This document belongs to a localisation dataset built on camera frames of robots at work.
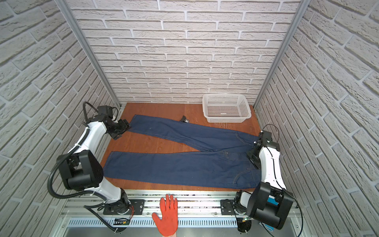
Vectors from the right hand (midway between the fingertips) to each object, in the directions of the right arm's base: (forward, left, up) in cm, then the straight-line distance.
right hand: (253, 158), depth 81 cm
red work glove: (-26, +48, -10) cm, 56 cm away
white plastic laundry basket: (+48, +3, -9) cm, 49 cm away
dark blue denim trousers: (+2, +12, -10) cm, 16 cm away
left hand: (+24, +72, +6) cm, 77 cm away
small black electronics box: (-22, +72, -12) cm, 76 cm away
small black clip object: (+39, +38, -9) cm, 55 cm away
